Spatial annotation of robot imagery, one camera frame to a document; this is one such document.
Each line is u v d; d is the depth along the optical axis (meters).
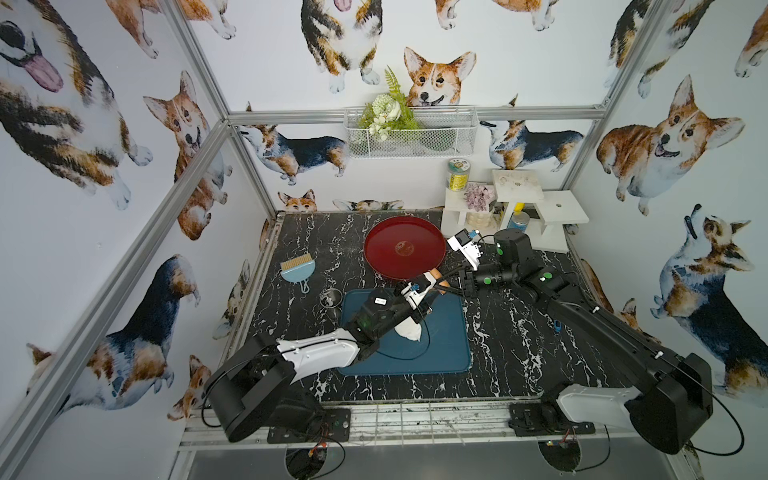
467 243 0.65
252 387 0.43
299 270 1.04
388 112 0.78
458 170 1.03
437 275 0.69
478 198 0.96
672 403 0.38
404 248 1.10
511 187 0.98
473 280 0.63
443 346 0.87
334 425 0.74
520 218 1.10
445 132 0.93
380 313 0.61
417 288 0.65
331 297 0.97
